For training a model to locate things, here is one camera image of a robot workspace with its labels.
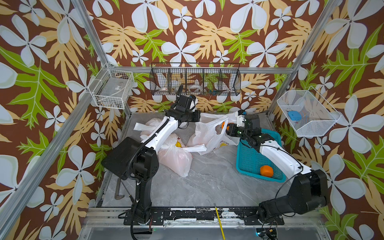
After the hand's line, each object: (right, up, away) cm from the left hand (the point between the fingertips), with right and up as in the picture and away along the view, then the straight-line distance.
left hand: (201, 113), depth 87 cm
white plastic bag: (-14, -25, -6) cm, 29 cm away
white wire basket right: (+60, -1, -6) cm, 60 cm away
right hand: (+14, -7, -2) cm, 16 cm away
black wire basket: (-2, +24, +11) cm, 27 cm away
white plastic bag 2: (+5, -11, -6) cm, 14 cm away
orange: (+11, -7, -13) cm, 18 cm away
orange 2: (+37, -33, -5) cm, 49 cm away
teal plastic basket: (+32, -30, +6) cm, 45 cm away
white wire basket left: (-52, +15, -1) cm, 55 cm away
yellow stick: (+9, -57, -14) cm, 59 cm away
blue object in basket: (+53, -1, -3) cm, 53 cm away
